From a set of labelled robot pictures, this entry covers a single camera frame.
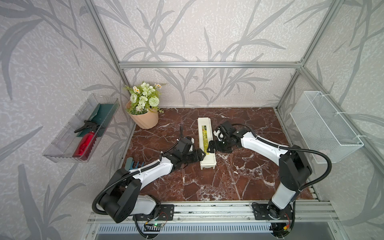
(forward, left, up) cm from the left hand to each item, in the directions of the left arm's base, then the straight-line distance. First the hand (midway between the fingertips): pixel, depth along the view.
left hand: (201, 155), depth 85 cm
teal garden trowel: (-1, +45, -8) cm, 45 cm away
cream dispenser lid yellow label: (+12, -2, +2) cm, 13 cm away
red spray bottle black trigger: (-10, +46, +27) cm, 54 cm away
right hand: (+3, -6, +1) cm, 7 cm away
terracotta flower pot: (+23, +35, +4) cm, 42 cm away
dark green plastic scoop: (+9, +50, +24) cm, 56 cm away
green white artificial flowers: (+26, +34, +19) cm, 47 cm away
